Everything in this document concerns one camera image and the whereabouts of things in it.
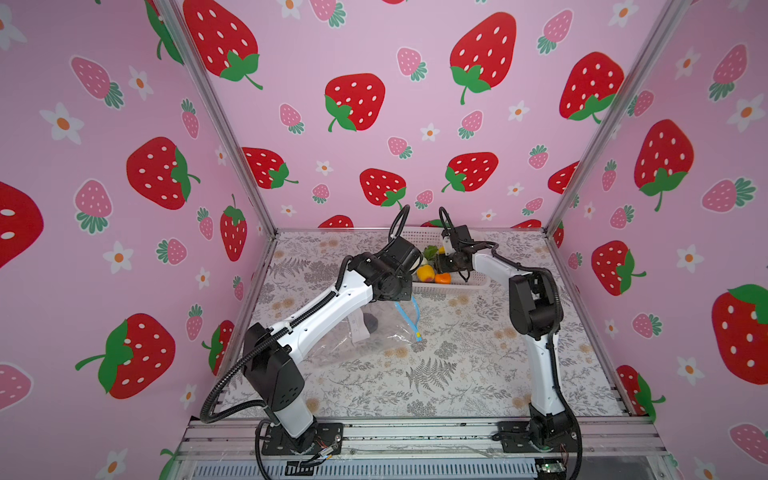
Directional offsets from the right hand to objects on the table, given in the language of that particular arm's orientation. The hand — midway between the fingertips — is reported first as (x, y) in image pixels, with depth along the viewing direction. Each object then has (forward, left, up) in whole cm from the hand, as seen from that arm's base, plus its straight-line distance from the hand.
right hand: (442, 262), depth 107 cm
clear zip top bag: (-27, +18, -3) cm, 33 cm away
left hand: (-25, +11, +16) cm, 32 cm away
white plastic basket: (+2, +6, +11) cm, 13 cm away
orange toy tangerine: (-8, -1, +1) cm, 8 cm away
